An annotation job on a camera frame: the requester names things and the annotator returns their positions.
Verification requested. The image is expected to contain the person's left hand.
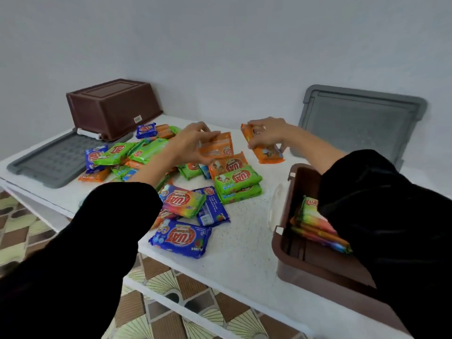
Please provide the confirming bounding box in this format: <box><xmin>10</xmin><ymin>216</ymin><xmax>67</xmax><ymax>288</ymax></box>
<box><xmin>164</xmin><ymin>121</ymin><xmax>221</xmax><ymax>166</ymax></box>

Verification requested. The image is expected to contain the person's right hand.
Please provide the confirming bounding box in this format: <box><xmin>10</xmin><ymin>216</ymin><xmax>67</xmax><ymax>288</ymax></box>
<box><xmin>247</xmin><ymin>117</ymin><xmax>292</xmax><ymax>149</ymax></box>

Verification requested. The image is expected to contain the orange snack packet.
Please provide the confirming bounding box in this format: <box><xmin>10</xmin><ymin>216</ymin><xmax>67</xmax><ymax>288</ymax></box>
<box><xmin>241</xmin><ymin>123</ymin><xmax>285</xmax><ymax>165</ymax></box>
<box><xmin>197</xmin><ymin>131</ymin><xmax>235</xmax><ymax>159</ymax></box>

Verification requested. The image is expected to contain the pile of colourful soap packets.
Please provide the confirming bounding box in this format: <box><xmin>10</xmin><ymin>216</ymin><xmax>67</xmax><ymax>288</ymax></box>
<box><xmin>77</xmin><ymin>122</ymin><xmax>264</xmax><ymax>260</ymax></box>

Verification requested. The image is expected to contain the blue snack packet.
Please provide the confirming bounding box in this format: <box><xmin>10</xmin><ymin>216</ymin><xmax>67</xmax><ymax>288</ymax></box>
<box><xmin>193</xmin><ymin>186</ymin><xmax>231</xmax><ymax>227</ymax></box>
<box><xmin>148</xmin><ymin>219</ymin><xmax>213</xmax><ymax>260</ymax></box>

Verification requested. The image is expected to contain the brown storage box with sticker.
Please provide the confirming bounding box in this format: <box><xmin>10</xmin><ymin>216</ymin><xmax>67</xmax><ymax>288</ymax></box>
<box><xmin>66</xmin><ymin>78</ymin><xmax>164</xmax><ymax>142</ymax></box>

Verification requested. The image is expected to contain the grey plastic lid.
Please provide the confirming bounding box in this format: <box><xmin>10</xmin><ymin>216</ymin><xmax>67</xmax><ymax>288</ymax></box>
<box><xmin>290</xmin><ymin>84</ymin><xmax>428</xmax><ymax>172</ymax></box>
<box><xmin>6</xmin><ymin>129</ymin><xmax>134</xmax><ymax>189</ymax></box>

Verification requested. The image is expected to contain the neat stack of snack packets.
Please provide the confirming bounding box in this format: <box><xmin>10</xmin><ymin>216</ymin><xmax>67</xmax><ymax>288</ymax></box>
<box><xmin>289</xmin><ymin>195</ymin><xmax>354</xmax><ymax>255</ymax></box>

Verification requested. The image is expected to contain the brown plastic box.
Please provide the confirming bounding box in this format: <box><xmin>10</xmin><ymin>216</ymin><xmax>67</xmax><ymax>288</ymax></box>
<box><xmin>267</xmin><ymin>163</ymin><xmax>412</xmax><ymax>334</ymax></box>

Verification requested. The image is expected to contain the person's left forearm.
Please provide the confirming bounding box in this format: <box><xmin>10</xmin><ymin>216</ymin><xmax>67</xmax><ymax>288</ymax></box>
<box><xmin>0</xmin><ymin>151</ymin><xmax>177</xmax><ymax>339</ymax></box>

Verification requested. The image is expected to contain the person's right forearm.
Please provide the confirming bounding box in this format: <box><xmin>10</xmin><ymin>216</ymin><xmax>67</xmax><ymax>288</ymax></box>
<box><xmin>282</xmin><ymin>124</ymin><xmax>452</xmax><ymax>339</ymax></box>

